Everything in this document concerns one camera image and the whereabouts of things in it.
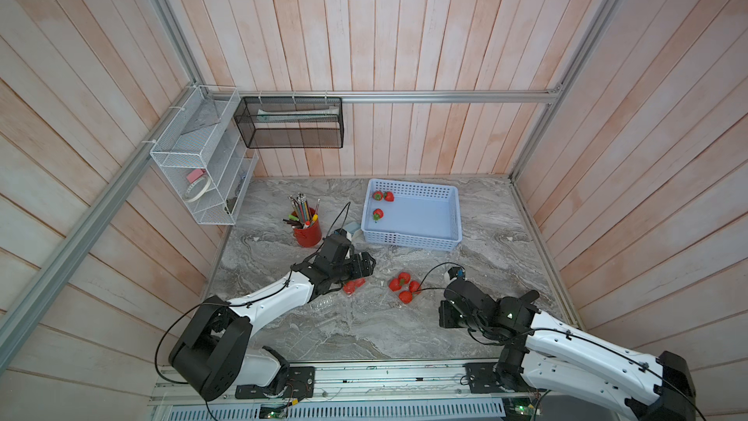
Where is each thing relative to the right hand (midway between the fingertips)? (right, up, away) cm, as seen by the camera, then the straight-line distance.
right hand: (436, 309), depth 79 cm
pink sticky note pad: (-69, +38, +3) cm, 79 cm away
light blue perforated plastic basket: (-2, +25, +30) cm, 39 cm away
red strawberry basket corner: (-15, +33, +31) cm, 48 cm away
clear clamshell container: (-8, +4, +9) cm, 12 cm away
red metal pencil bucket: (-39, +18, +15) cm, 46 cm away
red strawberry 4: (-11, +32, +32) cm, 46 cm away
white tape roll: (-68, +34, +2) cm, 76 cm away
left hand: (-20, +10, +7) cm, 23 cm away
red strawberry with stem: (-5, +4, +9) cm, 11 cm away
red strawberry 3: (-8, +6, +10) cm, 14 cm away
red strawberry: (-11, +4, +9) cm, 15 cm away
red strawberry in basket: (-15, +26, +27) cm, 41 cm away
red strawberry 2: (-8, +1, +8) cm, 11 cm away
